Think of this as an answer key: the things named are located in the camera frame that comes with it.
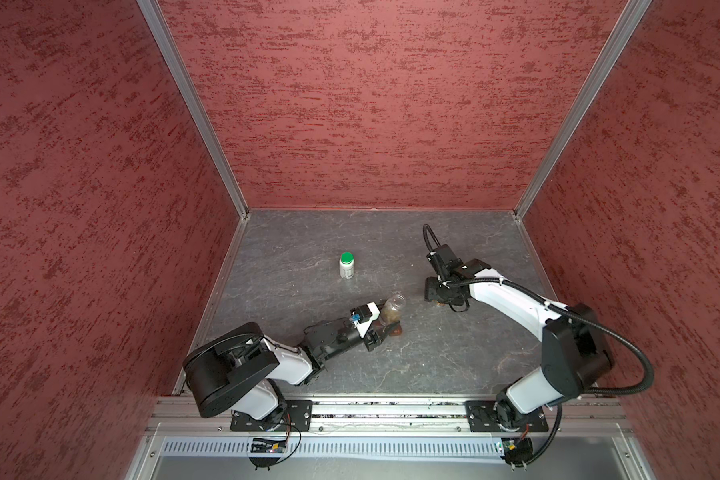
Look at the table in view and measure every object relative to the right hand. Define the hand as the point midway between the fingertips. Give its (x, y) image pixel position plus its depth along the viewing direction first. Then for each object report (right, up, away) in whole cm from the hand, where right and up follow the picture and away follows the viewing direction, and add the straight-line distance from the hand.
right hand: (434, 300), depth 88 cm
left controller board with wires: (-45, -33, -16) cm, 58 cm away
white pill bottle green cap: (-27, +10, +7) cm, 30 cm away
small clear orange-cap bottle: (-15, +1, -17) cm, 23 cm away
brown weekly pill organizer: (-11, -9, 0) cm, 15 cm away
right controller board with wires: (+17, -34, -16) cm, 42 cm away
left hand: (-14, -2, -12) cm, 18 cm away
